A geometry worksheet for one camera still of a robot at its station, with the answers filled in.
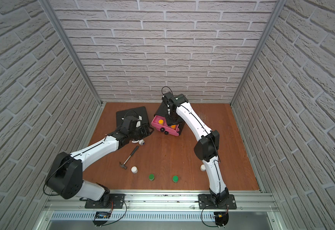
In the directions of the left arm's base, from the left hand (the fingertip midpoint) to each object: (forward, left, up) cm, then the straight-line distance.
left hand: (148, 126), depth 87 cm
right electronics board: (-46, -40, -15) cm, 62 cm away
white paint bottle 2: (-22, -33, -12) cm, 41 cm away
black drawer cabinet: (+14, -8, 0) cm, 16 cm away
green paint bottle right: (-28, -17, -12) cm, 34 cm away
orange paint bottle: (+3, -8, +1) cm, 8 cm away
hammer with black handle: (-19, +15, -14) cm, 28 cm away
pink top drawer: (-2, -10, +1) cm, 10 cm away
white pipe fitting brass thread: (-5, +5, -11) cm, 13 cm away
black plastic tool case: (+25, +10, -14) cm, 30 cm away
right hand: (+2, -17, +2) cm, 17 cm away
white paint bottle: (-23, +8, -11) cm, 27 cm away
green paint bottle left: (-27, -3, -12) cm, 30 cm away
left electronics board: (-45, +22, -19) cm, 54 cm away
